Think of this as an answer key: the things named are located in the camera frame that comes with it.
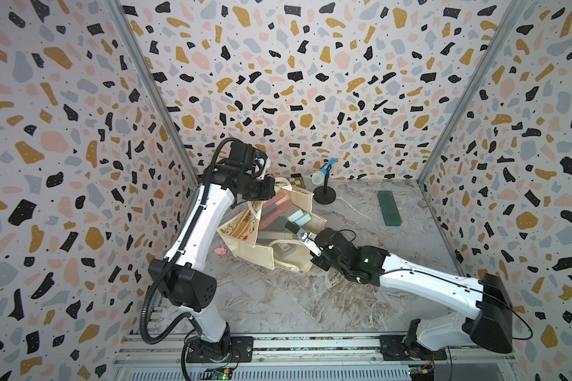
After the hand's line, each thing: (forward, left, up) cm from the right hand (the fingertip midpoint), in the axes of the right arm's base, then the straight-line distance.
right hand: (316, 242), depth 76 cm
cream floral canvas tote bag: (+5, +26, -3) cm, 27 cm away
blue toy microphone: (+29, -1, +1) cm, 29 cm away
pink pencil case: (+24, +15, -11) cm, 30 cm away
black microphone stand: (+38, -5, -18) cm, 42 cm away
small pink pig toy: (+6, +38, -17) cm, 42 cm away
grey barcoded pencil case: (+5, +12, -13) cm, 19 cm away
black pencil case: (+10, +9, -6) cm, 15 cm away
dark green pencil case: (+31, -35, -20) cm, 51 cm away
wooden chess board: (+46, +9, -17) cm, 50 cm away
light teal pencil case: (+14, +6, -5) cm, 16 cm away
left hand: (+12, +13, +11) cm, 21 cm away
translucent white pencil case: (+10, +16, -12) cm, 22 cm away
